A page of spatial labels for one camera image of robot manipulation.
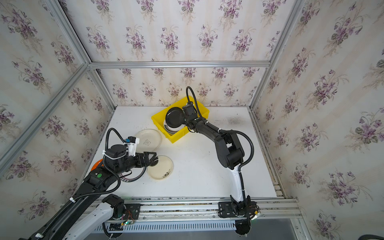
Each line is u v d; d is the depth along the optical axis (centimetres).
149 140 101
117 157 55
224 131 58
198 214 73
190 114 76
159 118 104
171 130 101
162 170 87
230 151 55
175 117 102
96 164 88
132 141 66
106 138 55
